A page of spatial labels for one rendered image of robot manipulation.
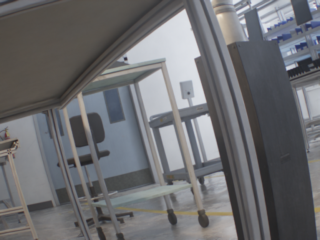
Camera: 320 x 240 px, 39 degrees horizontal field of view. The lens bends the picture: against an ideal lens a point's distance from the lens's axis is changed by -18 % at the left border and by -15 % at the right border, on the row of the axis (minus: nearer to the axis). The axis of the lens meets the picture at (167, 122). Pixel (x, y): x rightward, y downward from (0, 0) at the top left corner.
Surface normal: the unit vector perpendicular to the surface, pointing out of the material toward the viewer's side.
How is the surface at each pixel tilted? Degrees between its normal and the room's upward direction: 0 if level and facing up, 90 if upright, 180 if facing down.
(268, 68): 90
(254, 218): 90
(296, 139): 90
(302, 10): 80
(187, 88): 104
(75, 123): 90
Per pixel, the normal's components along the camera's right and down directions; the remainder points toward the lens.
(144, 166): 0.38, -0.14
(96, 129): 0.63, -0.22
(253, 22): -0.92, 0.02
